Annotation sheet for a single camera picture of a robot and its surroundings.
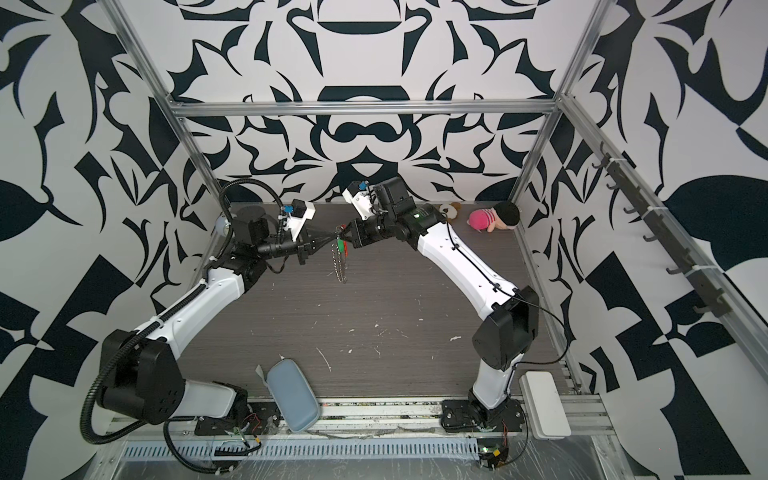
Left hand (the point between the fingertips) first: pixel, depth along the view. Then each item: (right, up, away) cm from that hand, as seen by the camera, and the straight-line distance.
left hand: (336, 227), depth 74 cm
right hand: (+2, -1, 0) cm, 2 cm away
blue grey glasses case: (-11, -41, +2) cm, 43 cm away
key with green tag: (+1, -4, +1) cm, 4 cm away
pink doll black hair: (+54, +5, +34) cm, 64 cm away
